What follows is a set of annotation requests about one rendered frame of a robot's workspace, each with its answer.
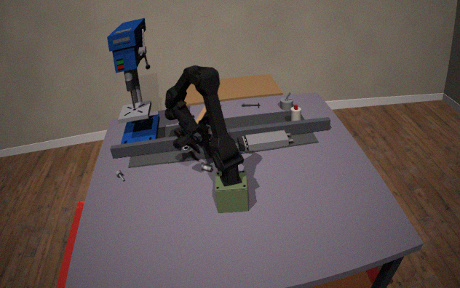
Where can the white bottle with red cap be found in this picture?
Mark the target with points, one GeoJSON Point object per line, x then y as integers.
{"type": "Point", "coordinates": [295, 113]}

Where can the blue drill press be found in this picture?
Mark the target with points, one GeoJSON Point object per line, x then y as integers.
{"type": "Point", "coordinates": [128, 50]}

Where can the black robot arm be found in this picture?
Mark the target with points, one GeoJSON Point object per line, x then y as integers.
{"type": "Point", "coordinates": [223, 148]}

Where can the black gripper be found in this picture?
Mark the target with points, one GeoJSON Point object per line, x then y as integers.
{"type": "Point", "coordinates": [189, 125]}

